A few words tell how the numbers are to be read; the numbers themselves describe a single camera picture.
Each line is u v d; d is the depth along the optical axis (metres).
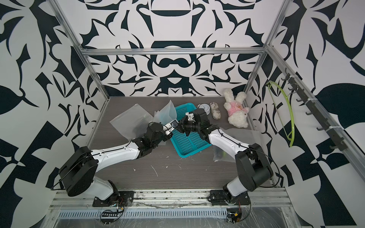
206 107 1.08
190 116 0.81
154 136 0.64
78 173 0.43
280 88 0.78
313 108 0.55
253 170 0.44
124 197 0.75
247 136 0.99
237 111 1.01
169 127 0.70
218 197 0.74
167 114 0.93
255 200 0.73
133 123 1.04
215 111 1.05
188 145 0.94
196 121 0.68
